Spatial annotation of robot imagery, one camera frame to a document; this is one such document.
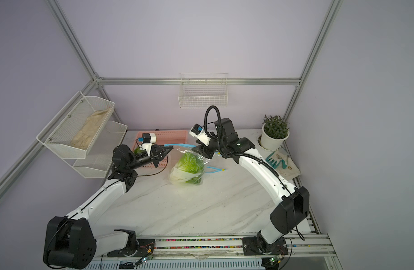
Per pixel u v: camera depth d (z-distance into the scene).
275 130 0.98
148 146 0.64
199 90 0.96
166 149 0.71
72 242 0.40
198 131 0.61
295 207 0.41
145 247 0.73
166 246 0.75
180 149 0.73
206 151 0.65
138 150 0.66
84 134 0.77
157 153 0.67
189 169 0.78
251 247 0.73
